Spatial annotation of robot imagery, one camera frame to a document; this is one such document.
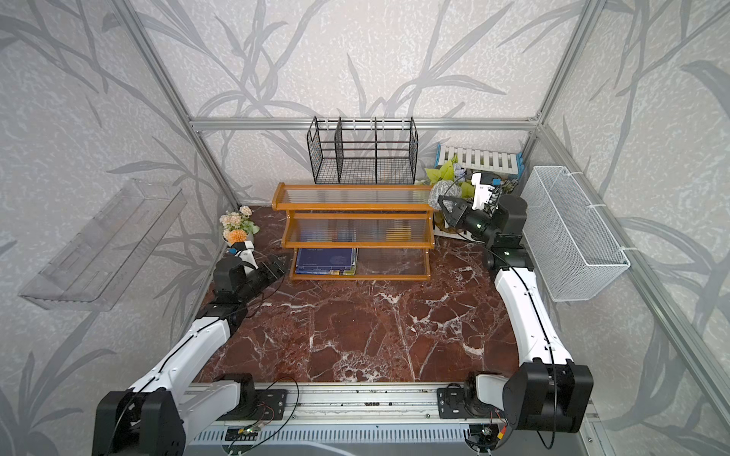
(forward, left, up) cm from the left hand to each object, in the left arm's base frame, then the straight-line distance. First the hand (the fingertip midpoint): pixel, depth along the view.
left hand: (285, 258), depth 83 cm
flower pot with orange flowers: (+18, +22, -7) cm, 29 cm away
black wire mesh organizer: (+43, -21, +8) cm, 49 cm away
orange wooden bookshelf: (+31, -32, -21) cm, 49 cm away
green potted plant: (+27, -51, +12) cm, 59 cm away
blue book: (+8, -13, -14) cm, 21 cm away
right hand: (+6, -43, +20) cm, 48 cm away
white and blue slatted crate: (+36, -63, +10) cm, 73 cm away
